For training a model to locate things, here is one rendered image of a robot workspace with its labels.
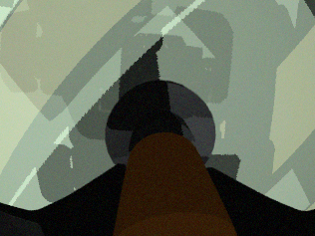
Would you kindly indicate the orange cylinder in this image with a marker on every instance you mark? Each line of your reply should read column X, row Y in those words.
column 168, row 192

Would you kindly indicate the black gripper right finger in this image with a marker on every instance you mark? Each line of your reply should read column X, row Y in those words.
column 254, row 214

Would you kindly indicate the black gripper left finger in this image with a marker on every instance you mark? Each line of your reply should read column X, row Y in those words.
column 89, row 211

